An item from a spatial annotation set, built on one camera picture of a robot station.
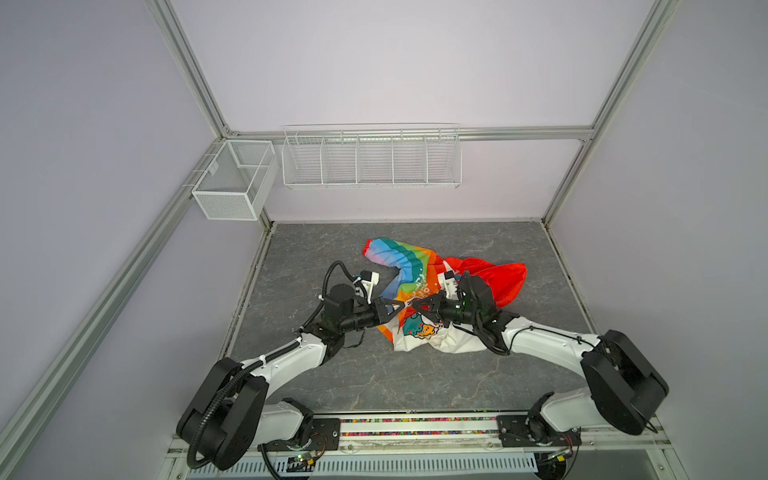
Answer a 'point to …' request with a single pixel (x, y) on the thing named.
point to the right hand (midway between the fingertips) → (411, 306)
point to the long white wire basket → (372, 156)
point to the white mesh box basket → (237, 182)
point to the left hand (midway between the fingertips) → (405, 310)
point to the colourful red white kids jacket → (419, 274)
